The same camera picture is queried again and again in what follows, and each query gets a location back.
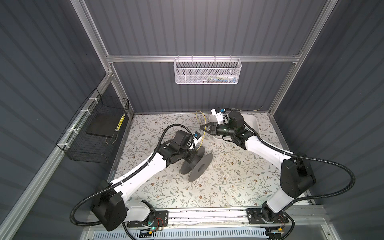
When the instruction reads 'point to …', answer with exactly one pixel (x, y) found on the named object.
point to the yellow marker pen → (120, 122)
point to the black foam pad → (105, 124)
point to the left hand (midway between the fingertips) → (195, 151)
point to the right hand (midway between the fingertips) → (202, 129)
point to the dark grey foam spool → (197, 168)
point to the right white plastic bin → (251, 120)
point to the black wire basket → (79, 145)
